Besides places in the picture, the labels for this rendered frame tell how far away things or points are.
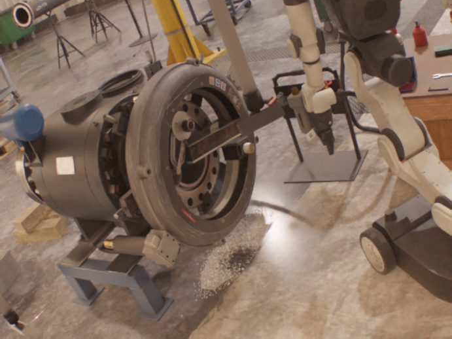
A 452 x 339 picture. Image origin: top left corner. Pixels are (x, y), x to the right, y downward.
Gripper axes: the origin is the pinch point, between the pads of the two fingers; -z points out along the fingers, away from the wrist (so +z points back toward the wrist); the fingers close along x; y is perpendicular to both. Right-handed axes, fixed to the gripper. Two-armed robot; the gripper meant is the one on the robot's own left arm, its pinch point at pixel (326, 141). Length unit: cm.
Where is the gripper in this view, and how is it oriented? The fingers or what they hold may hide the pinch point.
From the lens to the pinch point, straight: 224.9
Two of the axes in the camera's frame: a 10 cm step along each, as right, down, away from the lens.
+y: -9.4, 3.5, 0.0
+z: -2.5, -6.6, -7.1
